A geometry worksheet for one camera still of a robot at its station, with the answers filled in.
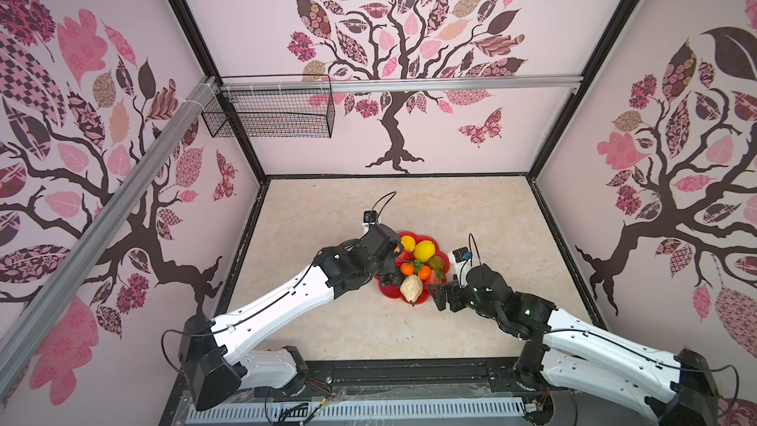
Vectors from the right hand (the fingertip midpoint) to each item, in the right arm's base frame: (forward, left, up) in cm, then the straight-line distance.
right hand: (439, 281), depth 77 cm
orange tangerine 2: (+6, +8, -6) cm, 12 cm away
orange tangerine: (+6, +3, -6) cm, 9 cm away
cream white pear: (+1, +7, -7) cm, 10 cm away
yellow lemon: (+14, +2, -8) cm, 16 cm away
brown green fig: (+9, -1, -6) cm, 11 cm away
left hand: (+4, +14, +6) cm, 16 cm away
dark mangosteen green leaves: (+8, +5, -7) cm, 12 cm away
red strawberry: (+5, -1, -7) cm, 8 cm away
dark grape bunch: (+4, +12, -7) cm, 14 cm away
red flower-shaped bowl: (+1, +12, -9) cm, 15 cm away
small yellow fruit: (+16, +7, -7) cm, 19 cm away
